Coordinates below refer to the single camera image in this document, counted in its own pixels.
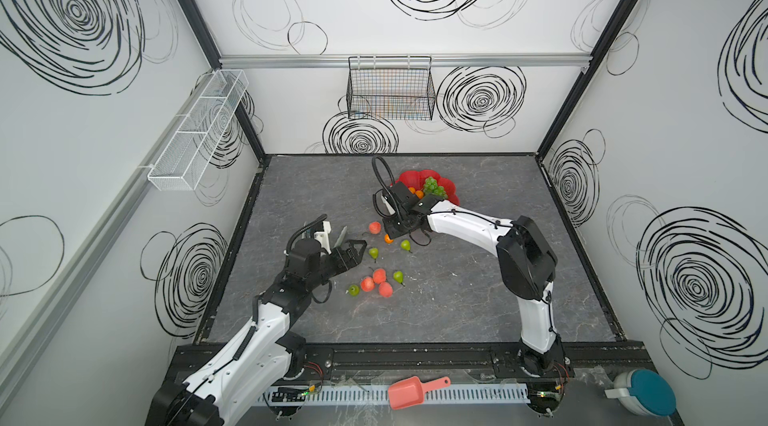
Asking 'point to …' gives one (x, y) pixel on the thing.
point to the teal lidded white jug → (644, 391)
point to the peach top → (375, 227)
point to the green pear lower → (399, 277)
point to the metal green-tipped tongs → (341, 237)
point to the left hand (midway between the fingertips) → (360, 247)
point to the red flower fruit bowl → (416, 179)
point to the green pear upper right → (406, 245)
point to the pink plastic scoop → (411, 391)
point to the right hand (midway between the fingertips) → (387, 226)
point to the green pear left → (374, 252)
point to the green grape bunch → (431, 187)
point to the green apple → (353, 290)
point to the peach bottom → (385, 289)
